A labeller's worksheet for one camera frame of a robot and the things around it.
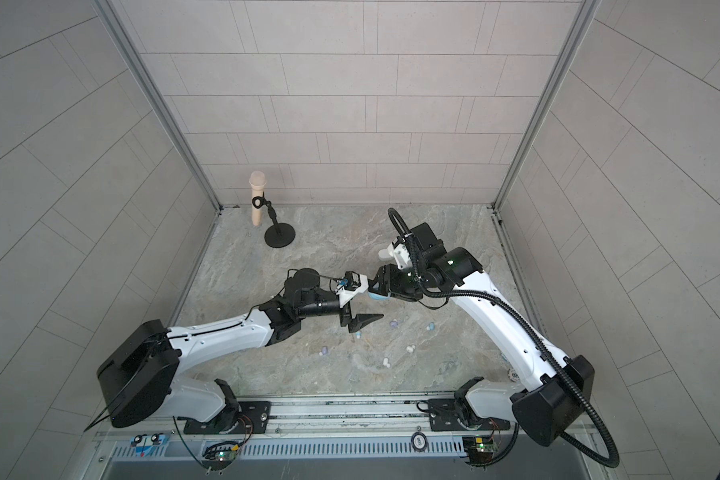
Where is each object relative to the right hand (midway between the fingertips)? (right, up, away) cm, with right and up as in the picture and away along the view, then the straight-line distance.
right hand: (375, 292), depth 70 cm
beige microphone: (-35, +29, +17) cm, 48 cm away
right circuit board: (+24, -36, -2) cm, 43 cm away
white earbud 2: (+3, -21, +10) cm, 23 cm away
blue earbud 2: (+17, -14, +17) cm, 27 cm away
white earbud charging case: (+3, +6, +32) cm, 33 cm away
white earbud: (+10, -19, +13) cm, 24 cm away
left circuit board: (-34, -35, -4) cm, 49 cm away
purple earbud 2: (-14, -19, +12) cm, 26 cm away
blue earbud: (-5, -15, +15) cm, 22 cm away
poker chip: (+10, -35, -1) cm, 36 cm away
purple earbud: (+6, -13, +17) cm, 22 cm away
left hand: (+2, -2, +1) cm, 3 cm away
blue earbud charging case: (+1, 0, -5) cm, 5 cm away
